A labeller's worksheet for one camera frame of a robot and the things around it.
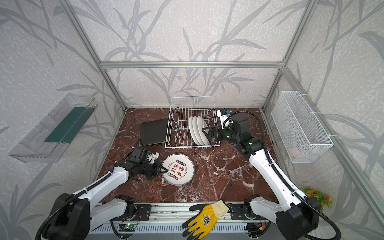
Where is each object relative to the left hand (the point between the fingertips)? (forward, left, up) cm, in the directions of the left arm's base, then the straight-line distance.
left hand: (169, 166), depth 82 cm
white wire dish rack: (+41, -7, -6) cm, 42 cm away
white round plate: (+24, -13, +9) cm, 29 cm away
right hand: (+14, -21, +21) cm, 33 cm away
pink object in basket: (+3, -63, +14) cm, 65 cm away
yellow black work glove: (-26, -17, -5) cm, 32 cm away
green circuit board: (-27, +18, -9) cm, 34 cm away
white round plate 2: (+24, -17, +7) cm, 30 cm away
